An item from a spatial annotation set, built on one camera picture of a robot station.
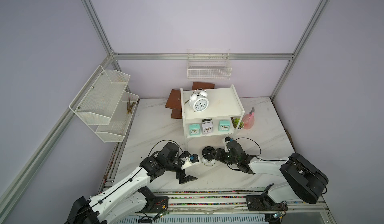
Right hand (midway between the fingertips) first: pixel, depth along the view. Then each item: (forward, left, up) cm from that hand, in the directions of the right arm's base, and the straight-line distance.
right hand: (213, 155), depth 89 cm
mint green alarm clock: (+7, +11, +19) cm, 23 cm away
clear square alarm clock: (+12, +4, +20) cm, 23 cm away
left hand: (-11, +13, +10) cm, 19 cm away
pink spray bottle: (+19, -23, +11) cm, 32 cm away
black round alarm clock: (+2, +4, +3) cm, 5 cm away
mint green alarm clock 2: (+9, -5, +19) cm, 22 cm away
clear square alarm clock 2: (+9, +4, +20) cm, 22 cm away
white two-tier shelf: (+8, +3, +32) cm, 33 cm away
